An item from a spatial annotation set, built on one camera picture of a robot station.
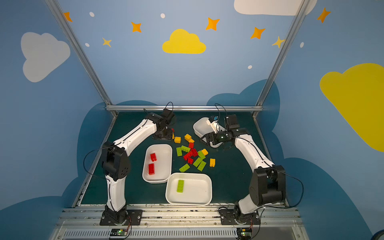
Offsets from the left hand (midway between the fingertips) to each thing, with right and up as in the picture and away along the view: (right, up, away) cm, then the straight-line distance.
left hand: (164, 135), depth 92 cm
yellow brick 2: (+26, -11, +7) cm, 29 cm away
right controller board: (+43, -47, -20) cm, 67 cm away
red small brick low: (+16, -16, +2) cm, 23 cm away
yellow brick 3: (+30, -17, +1) cm, 35 cm away
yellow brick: (+7, -4, +10) cm, 13 cm away
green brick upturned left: (+8, -11, +7) cm, 15 cm away
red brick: (-7, -14, +1) cm, 16 cm away
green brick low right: (+23, -19, +1) cm, 30 cm away
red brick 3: (+17, -7, +7) cm, 20 cm away
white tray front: (+20, -31, -7) cm, 37 cm away
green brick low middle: (+21, -17, +3) cm, 27 cm away
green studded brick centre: (+23, -13, +6) cm, 28 cm away
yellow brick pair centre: (+14, -2, +13) cm, 19 cm away
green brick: (+11, -28, -8) cm, 31 cm away
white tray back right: (+25, +5, +20) cm, 32 cm away
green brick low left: (+13, -20, -1) cm, 24 cm away
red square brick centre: (+19, -11, +6) cm, 23 cm away
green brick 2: (+13, -9, +7) cm, 17 cm away
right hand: (+25, 0, -8) cm, 27 cm away
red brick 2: (-8, -20, -2) cm, 22 cm away
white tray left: (-1, -19, -1) cm, 19 cm away
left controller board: (-18, -46, -21) cm, 53 cm away
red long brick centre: (+15, -13, +4) cm, 20 cm away
